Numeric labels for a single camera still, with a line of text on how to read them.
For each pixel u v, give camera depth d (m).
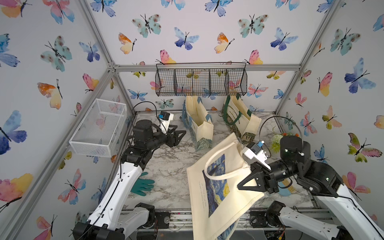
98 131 1.17
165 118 0.58
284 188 0.49
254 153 0.44
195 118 1.09
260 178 0.44
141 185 0.84
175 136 0.62
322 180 0.38
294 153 0.40
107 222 0.38
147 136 0.53
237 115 0.90
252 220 0.73
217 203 0.50
